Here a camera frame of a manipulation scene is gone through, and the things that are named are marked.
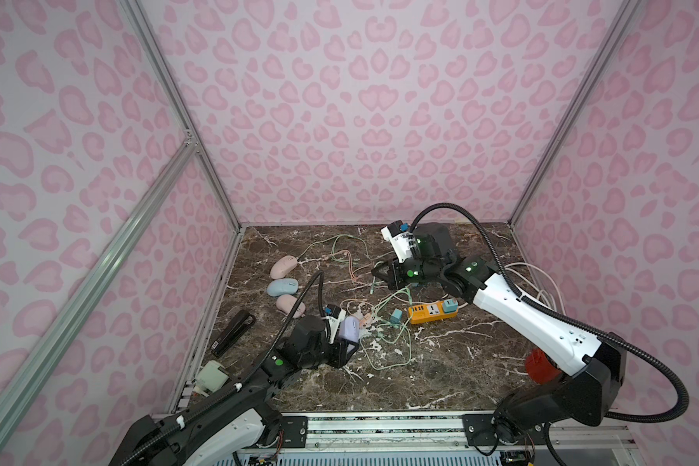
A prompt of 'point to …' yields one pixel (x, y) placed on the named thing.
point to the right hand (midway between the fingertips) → (374, 274)
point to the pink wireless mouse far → (282, 266)
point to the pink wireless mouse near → (284, 304)
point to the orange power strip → (425, 313)
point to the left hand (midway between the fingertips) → (355, 345)
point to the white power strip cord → (529, 283)
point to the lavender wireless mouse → (349, 328)
